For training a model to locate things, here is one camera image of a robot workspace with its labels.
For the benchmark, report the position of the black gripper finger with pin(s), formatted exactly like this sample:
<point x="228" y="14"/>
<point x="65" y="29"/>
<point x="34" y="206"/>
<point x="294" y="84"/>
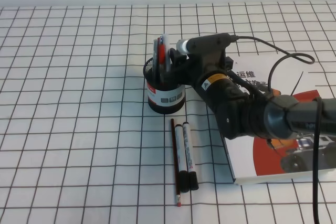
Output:
<point x="183" y="59"/>

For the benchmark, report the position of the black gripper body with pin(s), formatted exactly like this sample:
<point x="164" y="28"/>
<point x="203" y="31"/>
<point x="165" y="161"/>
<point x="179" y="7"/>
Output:
<point x="195" y="68"/>

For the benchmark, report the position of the white marker with black cap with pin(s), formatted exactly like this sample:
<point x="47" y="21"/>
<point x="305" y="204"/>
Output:
<point x="175" y="58"/>

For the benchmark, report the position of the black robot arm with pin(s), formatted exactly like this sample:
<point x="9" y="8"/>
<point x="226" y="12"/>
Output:
<point x="241" y="108"/>

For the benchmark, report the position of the red pen in holder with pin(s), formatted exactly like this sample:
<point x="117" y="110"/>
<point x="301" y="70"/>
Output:
<point x="161" y="58"/>

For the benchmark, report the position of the white pen in holder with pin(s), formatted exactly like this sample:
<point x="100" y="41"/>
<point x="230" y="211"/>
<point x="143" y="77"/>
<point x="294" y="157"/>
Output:
<point x="166" y="43"/>

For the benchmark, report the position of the grey pen in holder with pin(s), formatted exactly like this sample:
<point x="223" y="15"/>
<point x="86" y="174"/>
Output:
<point x="155" y="58"/>

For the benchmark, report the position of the black mesh pen holder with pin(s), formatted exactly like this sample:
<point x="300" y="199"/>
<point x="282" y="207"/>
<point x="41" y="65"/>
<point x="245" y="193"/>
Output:
<point x="163" y="99"/>

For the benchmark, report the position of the dark red pencil with eraser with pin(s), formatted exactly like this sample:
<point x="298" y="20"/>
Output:
<point x="176" y="167"/>

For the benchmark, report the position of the white robot brochure book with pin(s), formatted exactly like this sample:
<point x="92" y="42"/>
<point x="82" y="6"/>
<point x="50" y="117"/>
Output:
<point x="252" y="159"/>

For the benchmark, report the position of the white marker left on table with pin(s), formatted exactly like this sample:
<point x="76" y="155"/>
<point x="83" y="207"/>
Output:
<point x="183" y="176"/>

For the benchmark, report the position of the white marker on table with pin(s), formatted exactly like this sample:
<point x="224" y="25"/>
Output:
<point x="183" y="176"/>
<point x="193" y="181"/>

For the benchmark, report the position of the white marker middle on table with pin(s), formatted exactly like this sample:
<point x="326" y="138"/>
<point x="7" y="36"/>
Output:
<point x="193" y="181"/>

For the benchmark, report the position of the white checkered tablecloth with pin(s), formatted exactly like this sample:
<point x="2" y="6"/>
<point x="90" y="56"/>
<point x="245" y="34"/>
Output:
<point x="79" y="142"/>

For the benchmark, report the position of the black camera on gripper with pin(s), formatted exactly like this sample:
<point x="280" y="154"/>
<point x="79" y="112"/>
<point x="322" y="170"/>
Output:
<point x="205" y="44"/>

